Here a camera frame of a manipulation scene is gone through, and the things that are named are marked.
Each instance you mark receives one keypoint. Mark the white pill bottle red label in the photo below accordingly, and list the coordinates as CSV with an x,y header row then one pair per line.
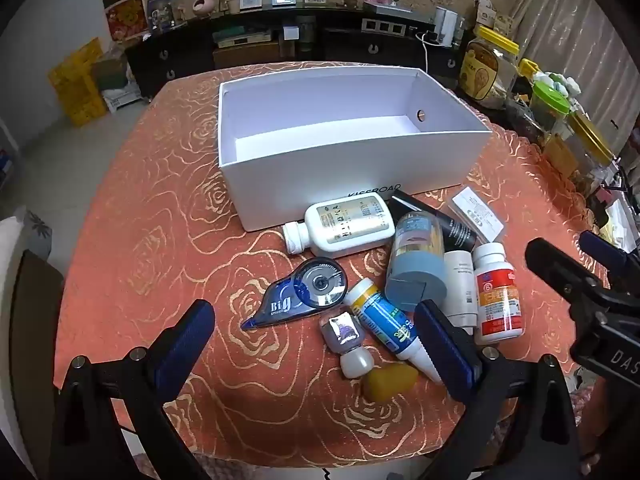
x,y
497,300

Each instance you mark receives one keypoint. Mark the wooden chair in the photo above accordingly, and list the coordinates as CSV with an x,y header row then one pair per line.
x,y
35,335

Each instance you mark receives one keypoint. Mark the black media cabinet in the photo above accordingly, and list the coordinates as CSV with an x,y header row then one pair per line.
x,y
165,55

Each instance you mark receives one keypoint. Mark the blue correction tape dispenser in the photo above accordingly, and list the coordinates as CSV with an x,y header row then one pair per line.
x,y
320,282

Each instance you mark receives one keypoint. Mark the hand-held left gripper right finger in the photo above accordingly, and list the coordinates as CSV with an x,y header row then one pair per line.
x,y
445,350

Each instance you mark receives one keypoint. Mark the paper cup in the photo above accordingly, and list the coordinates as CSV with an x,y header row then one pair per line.
x,y
233,7

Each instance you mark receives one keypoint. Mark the red and yellow poster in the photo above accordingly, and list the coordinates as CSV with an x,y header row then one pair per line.
x,y
125,20

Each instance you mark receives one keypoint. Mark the brown snack packet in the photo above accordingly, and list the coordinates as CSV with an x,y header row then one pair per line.
x,y
560,157

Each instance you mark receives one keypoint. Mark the orange rose patterned tablecloth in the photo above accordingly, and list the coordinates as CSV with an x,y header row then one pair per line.
x,y
150,235

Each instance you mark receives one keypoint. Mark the large jar with yellow lid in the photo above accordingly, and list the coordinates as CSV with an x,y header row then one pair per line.
x,y
482,70

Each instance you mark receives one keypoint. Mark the yellow makeup sponge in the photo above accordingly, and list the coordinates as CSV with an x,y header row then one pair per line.
x,y
387,385

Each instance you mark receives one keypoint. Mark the blue labelled glue bottle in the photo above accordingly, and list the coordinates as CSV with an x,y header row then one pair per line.
x,y
385,320

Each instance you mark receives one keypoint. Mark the pink round ornament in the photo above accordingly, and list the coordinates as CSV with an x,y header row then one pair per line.
x,y
203,6

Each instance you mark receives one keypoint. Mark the beige curtain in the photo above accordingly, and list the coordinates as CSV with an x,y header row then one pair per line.
x,y
575,20

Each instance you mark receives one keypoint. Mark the white cardboard box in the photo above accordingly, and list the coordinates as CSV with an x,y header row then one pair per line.
x,y
325,175

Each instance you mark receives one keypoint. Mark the clear jar with yellow lid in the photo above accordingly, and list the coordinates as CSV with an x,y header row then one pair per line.
x,y
592,140

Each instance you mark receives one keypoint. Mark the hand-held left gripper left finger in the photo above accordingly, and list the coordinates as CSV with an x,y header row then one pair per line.
x,y
185,340

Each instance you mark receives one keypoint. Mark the white blister card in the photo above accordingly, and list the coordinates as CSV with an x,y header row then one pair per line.
x,y
477,215

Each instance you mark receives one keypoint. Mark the toothpick jar with blue lid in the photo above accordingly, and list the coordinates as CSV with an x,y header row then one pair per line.
x,y
417,280

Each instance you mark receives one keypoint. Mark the yellow plastic crate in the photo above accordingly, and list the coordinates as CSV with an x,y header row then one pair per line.
x,y
80,85

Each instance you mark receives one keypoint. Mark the container with green lid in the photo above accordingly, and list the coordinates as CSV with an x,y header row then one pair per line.
x,y
550,102

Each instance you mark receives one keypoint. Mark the black cylindrical bottle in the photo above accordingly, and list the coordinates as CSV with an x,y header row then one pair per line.
x,y
457,235

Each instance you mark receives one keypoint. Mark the blue picture box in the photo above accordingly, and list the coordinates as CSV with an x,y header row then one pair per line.
x,y
162,10

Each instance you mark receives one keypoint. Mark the purple nail polish bottle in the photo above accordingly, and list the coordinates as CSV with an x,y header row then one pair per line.
x,y
342,335

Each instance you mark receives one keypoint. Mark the silver set-top box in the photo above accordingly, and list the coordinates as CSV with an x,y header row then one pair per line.
x,y
387,8

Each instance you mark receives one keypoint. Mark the white kettle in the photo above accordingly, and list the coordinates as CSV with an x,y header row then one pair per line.
x,y
445,27

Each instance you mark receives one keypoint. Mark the white cylindrical bottle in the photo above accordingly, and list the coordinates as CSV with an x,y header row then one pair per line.
x,y
460,280

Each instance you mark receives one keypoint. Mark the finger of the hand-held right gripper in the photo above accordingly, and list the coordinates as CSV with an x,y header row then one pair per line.
x,y
555,265
605,252

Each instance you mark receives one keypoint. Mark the small dark photo frame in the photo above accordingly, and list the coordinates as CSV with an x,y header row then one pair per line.
x,y
226,1

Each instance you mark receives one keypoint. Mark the floral cushion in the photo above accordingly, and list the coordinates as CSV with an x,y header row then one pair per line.
x,y
25,232

